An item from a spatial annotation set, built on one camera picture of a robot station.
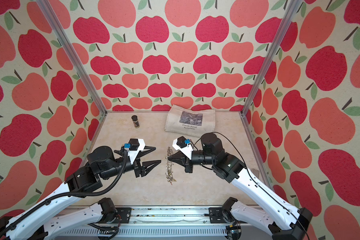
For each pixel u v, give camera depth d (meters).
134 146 0.48
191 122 1.04
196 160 0.54
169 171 0.61
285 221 0.38
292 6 0.69
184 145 0.51
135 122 1.07
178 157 0.57
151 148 0.59
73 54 0.87
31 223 0.40
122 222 0.72
